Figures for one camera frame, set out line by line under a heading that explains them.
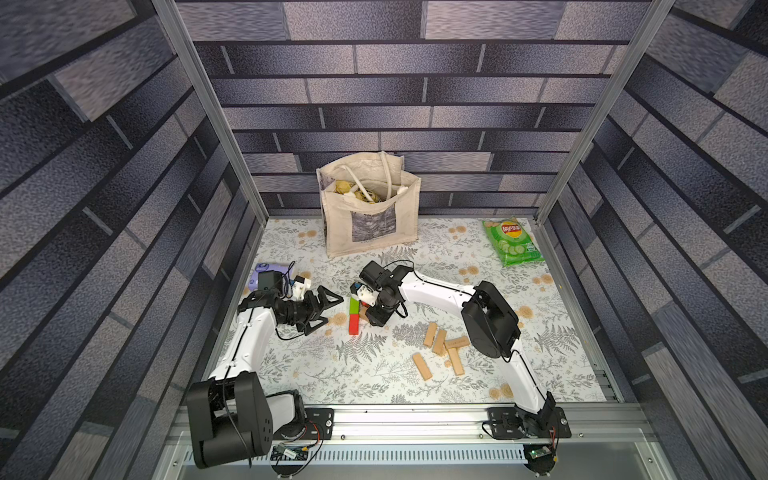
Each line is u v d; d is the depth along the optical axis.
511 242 1.04
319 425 0.74
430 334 0.90
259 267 0.98
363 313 0.85
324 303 0.72
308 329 0.79
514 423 0.73
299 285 0.79
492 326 0.55
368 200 0.92
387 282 0.70
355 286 0.85
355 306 0.92
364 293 0.85
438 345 0.87
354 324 0.91
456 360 0.84
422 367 0.83
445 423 0.76
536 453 0.73
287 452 0.71
